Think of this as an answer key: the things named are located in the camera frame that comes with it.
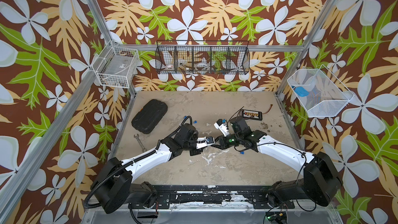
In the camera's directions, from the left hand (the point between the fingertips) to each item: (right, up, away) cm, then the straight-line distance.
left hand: (205, 140), depth 83 cm
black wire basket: (+2, +49, +13) cm, 51 cm away
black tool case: (-36, +12, +17) cm, 42 cm away
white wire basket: (-46, +32, -4) cm, 56 cm away
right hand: (+3, -1, -3) cm, 4 cm away
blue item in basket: (+55, +27, +3) cm, 61 cm away
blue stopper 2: (+22, -9, +7) cm, 24 cm away
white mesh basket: (+62, +25, -4) cm, 67 cm away
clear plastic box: (-49, +42, +4) cm, 65 cm away
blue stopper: (-6, +8, +21) cm, 23 cm away
